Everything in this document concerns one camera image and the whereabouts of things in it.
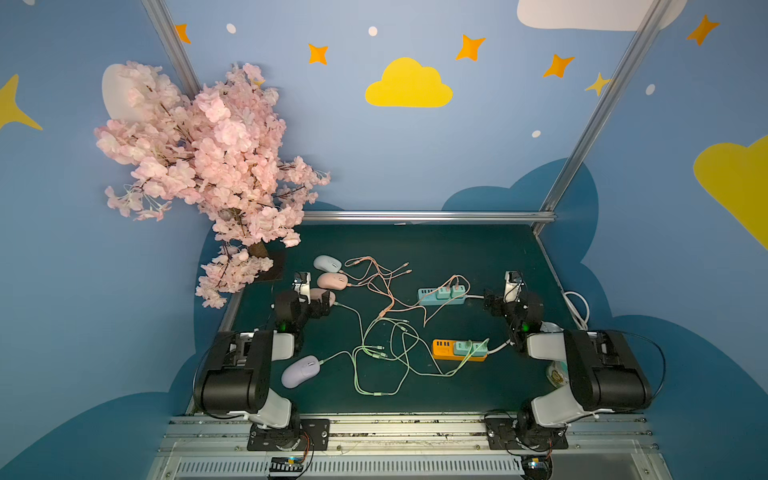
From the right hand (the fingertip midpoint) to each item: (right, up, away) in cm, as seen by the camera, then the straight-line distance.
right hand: (505, 286), depth 95 cm
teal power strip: (-24, -4, +3) cm, 25 cm away
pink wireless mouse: (-57, +1, +8) cm, 58 cm away
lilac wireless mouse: (-63, -22, -13) cm, 68 cm away
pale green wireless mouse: (-60, +7, +12) cm, 62 cm away
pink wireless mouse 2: (-59, -1, -9) cm, 60 cm away
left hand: (-62, 0, -1) cm, 62 cm away
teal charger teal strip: (-15, -1, 0) cm, 15 cm away
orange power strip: (-21, -18, -8) cm, 29 cm away
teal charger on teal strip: (-20, -2, 0) cm, 20 cm away
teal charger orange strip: (-12, -17, -13) cm, 24 cm away
